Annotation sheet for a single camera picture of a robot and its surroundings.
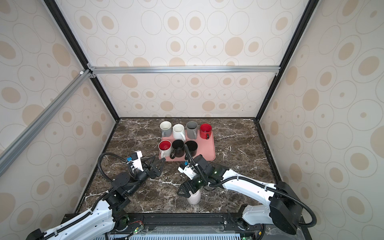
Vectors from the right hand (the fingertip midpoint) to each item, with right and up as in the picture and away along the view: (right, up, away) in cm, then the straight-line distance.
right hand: (184, 188), depth 75 cm
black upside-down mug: (-5, +17, +20) cm, 27 cm away
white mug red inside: (-15, +17, +24) cm, 33 cm away
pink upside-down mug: (+5, -5, -1) cm, 7 cm away
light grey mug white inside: (-15, +31, +28) cm, 45 cm away
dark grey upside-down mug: (+3, +31, +25) cm, 40 cm away
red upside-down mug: (+13, +29, +32) cm, 45 cm away
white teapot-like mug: (-6, +29, +31) cm, 43 cm away
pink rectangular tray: (+13, +18, +28) cm, 35 cm away
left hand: (-10, +16, -4) cm, 19 cm away
